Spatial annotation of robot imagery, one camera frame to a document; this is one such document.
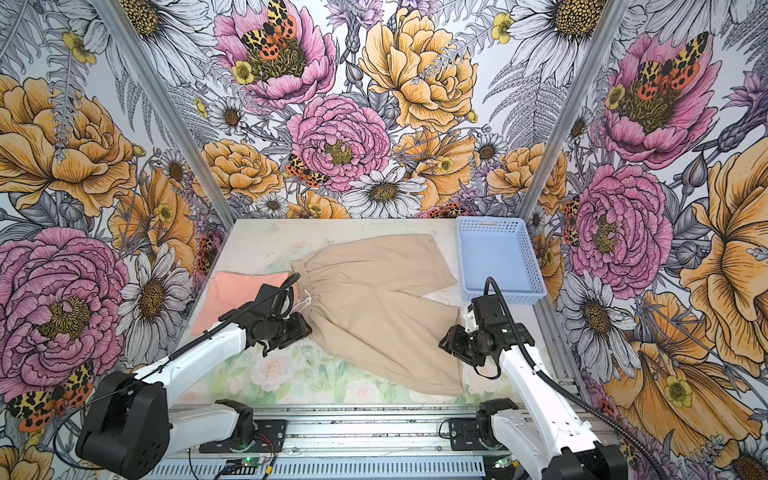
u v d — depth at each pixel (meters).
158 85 0.84
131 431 0.41
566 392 0.45
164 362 0.47
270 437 0.73
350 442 0.75
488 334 0.58
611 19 0.73
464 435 0.74
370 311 0.94
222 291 0.99
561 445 0.41
